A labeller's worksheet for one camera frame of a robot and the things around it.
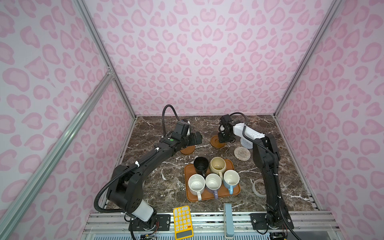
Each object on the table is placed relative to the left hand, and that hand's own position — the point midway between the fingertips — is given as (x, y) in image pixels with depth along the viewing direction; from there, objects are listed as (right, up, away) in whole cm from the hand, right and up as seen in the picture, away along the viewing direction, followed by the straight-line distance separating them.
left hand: (197, 135), depth 85 cm
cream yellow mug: (+12, -19, +6) cm, 24 cm away
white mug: (0, -28, 0) cm, 28 cm away
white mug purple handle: (+9, -27, -1) cm, 28 cm away
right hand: (+18, -3, +19) cm, 26 cm away
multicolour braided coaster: (+29, -13, +13) cm, 34 cm away
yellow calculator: (-7, -41, -13) cm, 44 cm away
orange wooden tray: (+14, -31, -4) cm, 34 cm away
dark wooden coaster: (-6, -10, +14) cm, 18 cm away
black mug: (+2, -18, +4) cm, 18 cm away
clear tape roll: (+31, -29, -3) cm, 43 cm away
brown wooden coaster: (+12, -6, +19) cm, 23 cm away
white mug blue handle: (+19, -25, 0) cm, 31 cm away
